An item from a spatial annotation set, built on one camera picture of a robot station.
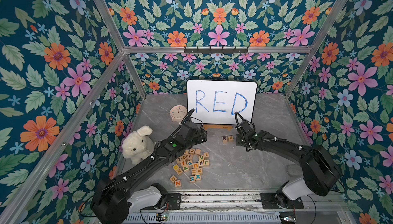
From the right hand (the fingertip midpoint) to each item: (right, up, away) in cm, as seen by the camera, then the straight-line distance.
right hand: (242, 137), depth 90 cm
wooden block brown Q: (-39, -19, -12) cm, 45 cm away
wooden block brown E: (-6, -1, +3) cm, 7 cm away
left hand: (-21, +4, -11) cm, 24 cm away
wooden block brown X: (-37, -16, -8) cm, 41 cm away
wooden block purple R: (-10, -2, +3) cm, 11 cm away
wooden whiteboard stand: (-7, +6, +3) cm, 10 cm away
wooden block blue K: (-26, -19, -11) cm, 34 cm away
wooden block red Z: (-36, -21, -13) cm, 44 cm away
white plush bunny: (-55, 0, -18) cm, 57 cm away
